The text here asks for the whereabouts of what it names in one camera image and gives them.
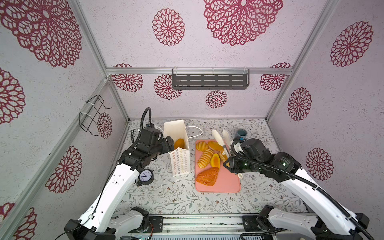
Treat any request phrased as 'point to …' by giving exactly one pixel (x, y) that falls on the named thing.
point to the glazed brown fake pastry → (208, 177)
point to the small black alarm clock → (146, 177)
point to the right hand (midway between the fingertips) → (226, 164)
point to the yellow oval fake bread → (215, 161)
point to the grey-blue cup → (242, 133)
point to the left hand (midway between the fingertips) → (166, 145)
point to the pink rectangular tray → (226, 182)
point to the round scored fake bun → (202, 146)
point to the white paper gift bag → (180, 158)
